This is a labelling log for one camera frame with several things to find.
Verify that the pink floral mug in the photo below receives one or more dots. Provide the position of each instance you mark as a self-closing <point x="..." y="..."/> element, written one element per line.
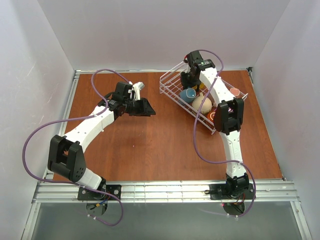
<point x="235" y="91"/>

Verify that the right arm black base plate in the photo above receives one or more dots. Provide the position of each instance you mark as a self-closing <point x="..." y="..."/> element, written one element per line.
<point x="224" y="192"/>

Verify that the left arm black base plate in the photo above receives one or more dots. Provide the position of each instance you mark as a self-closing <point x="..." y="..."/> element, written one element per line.
<point x="107" y="191"/>

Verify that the white wire dish rack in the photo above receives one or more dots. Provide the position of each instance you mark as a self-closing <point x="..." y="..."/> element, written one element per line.
<point x="170" y="85"/>

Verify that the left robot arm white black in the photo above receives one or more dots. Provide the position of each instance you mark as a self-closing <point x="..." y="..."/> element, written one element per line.
<point x="67" y="153"/>

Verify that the aluminium frame rail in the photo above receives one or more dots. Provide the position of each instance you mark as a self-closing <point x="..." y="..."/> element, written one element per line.
<point x="268" y="190"/>

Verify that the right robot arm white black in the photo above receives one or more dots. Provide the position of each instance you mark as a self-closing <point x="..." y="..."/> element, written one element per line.
<point x="227" y="119"/>

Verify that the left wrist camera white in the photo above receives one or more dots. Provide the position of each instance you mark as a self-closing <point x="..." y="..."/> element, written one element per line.
<point x="135" y="90"/>

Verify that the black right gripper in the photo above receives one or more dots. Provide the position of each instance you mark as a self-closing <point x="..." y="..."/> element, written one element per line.
<point x="188" y="78"/>

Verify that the dark brown glazed mug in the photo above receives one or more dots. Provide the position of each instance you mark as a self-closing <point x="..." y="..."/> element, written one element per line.
<point x="210" y="116"/>

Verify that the beige round ceramic mug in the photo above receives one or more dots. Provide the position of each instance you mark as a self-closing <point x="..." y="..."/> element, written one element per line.
<point x="206" y="107"/>

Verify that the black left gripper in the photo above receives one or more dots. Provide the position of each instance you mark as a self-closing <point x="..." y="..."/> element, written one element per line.
<point x="141" y="107"/>

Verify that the white mug blue handle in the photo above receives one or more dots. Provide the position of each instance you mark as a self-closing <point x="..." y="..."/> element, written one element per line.
<point x="188" y="95"/>

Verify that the yellow enamel mug black handle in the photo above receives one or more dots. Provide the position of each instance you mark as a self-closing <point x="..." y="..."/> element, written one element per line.
<point x="199" y="87"/>

